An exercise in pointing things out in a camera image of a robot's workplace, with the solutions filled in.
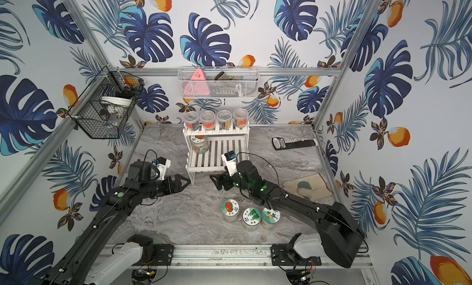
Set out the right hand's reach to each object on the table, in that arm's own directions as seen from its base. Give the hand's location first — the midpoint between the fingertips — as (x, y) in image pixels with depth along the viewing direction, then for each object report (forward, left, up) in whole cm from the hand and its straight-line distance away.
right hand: (219, 170), depth 78 cm
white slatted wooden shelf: (+22, +1, -6) cm, 23 cm away
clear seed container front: (+15, +5, +15) cm, 22 cm away
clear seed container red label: (+19, -9, +14) cm, 25 cm away
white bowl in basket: (+23, +44, +19) cm, 53 cm away
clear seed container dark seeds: (+16, -2, +15) cm, 22 cm away
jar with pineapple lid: (-16, -22, -12) cm, 29 cm away
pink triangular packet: (+38, +12, +17) cm, 43 cm away
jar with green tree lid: (-16, -14, -11) cm, 24 cm away
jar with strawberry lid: (-12, -5, -11) cm, 17 cm away
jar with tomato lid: (+13, +10, +2) cm, 17 cm away
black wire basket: (+31, +60, +10) cm, 68 cm away
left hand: (-6, +14, +1) cm, 15 cm away
